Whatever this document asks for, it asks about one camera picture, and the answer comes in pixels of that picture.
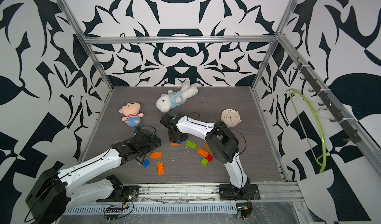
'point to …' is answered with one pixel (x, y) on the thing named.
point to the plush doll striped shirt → (131, 110)
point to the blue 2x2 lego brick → (146, 163)
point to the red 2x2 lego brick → (209, 157)
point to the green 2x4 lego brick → (191, 144)
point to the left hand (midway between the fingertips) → (156, 140)
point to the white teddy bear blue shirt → (165, 102)
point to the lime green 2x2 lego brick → (204, 161)
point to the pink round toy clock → (231, 117)
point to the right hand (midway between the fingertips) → (176, 138)
